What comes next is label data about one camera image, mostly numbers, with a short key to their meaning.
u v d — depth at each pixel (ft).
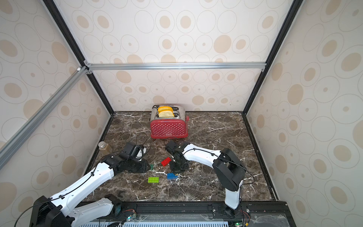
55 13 2.27
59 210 1.29
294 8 2.25
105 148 2.92
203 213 2.40
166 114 3.03
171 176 2.77
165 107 3.10
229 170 1.53
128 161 1.95
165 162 2.94
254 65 2.88
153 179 2.75
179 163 2.38
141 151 2.14
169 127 3.08
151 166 2.91
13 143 1.71
